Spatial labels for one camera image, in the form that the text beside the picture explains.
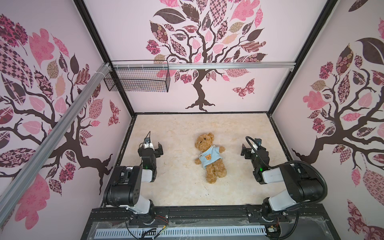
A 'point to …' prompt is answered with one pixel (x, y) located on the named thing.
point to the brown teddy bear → (216, 168)
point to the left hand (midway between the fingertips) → (152, 145)
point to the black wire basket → (138, 80)
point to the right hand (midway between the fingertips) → (252, 143)
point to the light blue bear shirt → (210, 156)
